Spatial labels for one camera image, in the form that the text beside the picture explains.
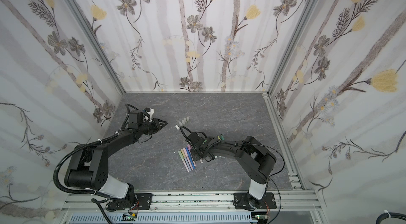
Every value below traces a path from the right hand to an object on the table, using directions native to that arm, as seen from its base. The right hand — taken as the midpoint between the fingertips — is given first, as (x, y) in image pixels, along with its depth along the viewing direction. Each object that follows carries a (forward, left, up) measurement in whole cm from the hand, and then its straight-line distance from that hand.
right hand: (192, 150), depth 89 cm
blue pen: (-6, 0, -1) cm, 6 cm away
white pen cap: (+17, +11, -3) cm, 20 cm away
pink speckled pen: (-6, -5, -1) cm, 8 cm away
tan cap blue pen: (-5, +3, -1) cm, 6 cm away
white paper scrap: (0, +11, -3) cm, 11 cm away
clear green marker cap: (+23, +5, -3) cm, 23 cm away
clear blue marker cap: (+20, +7, -2) cm, 21 cm away
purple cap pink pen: (-5, 0, +17) cm, 18 cm away
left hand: (+15, +18, +9) cm, 25 cm away
